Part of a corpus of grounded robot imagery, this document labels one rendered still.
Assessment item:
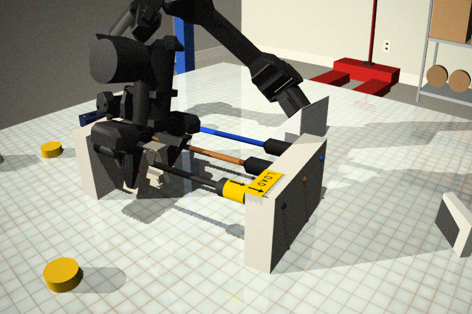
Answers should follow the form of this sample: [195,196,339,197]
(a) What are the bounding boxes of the short yellow cylinder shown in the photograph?
[40,141,63,158]
[43,257,82,293]

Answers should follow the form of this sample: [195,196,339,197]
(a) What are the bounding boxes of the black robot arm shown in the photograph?
[88,0,311,120]

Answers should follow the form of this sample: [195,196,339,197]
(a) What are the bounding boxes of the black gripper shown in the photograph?
[90,81,201,189]

